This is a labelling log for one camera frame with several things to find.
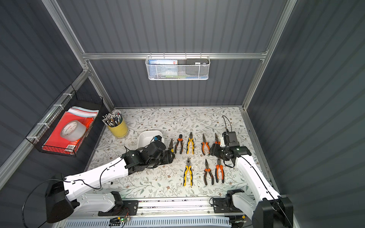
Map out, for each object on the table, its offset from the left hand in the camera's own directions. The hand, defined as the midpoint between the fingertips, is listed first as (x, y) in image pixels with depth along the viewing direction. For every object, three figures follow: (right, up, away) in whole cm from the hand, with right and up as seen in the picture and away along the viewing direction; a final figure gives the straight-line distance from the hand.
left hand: (173, 159), depth 74 cm
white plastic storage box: (-21, +9, +22) cm, 32 cm away
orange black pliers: (+3, +7, +25) cm, 26 cm away
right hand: (+23, +2, +8) cm, 25 cm away
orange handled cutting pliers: (+19, +4, +23) cm, 30 cm away
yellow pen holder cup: (-38, +13, +20) cm, 45 cm away
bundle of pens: (-40, +21, +16) cm, 48 cm away
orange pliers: (+29, +7, +24) cm, 38 cm away
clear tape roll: (-48, +16, -6) cm, 51 cm away
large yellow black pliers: (+8, -8, +12) cm, 17 cm away
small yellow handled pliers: (+10, +7, +25) cm, 28 cm away
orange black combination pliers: (+25, -10, +11) cm, 29 cm away
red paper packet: (-56, +9, -7) cm, 57 cm away
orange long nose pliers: (+19, -10, +11) cm, 24 cm away
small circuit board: (-29, -31, -3) cm, 43 cm away
